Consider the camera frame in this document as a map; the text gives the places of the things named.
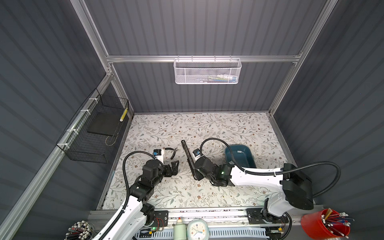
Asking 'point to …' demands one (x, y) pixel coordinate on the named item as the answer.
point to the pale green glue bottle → (179, 230)
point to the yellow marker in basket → (122, 118)
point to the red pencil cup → (326, 223)
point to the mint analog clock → (197, 229)
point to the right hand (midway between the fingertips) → (196, 167)
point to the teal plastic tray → (242, 154)
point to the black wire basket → (88, 133)
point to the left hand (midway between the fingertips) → (171, 162)
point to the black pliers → (174, 150)
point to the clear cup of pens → (81, 230)
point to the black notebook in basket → (104, 123)
